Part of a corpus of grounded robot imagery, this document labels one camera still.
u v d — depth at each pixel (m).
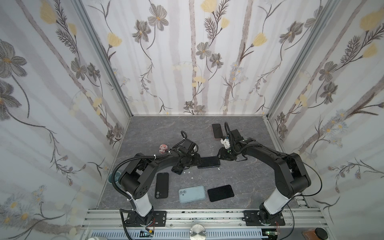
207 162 0.93
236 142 0.72
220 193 0.82
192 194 0.82
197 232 0.58
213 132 1.10
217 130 1.11
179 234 0.70
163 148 0.98
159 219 0.73
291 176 0.47
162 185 0.85
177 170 0.92
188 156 0.78
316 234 0.63
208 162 0.92
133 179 0.48
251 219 0.73
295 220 0.74
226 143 0.86
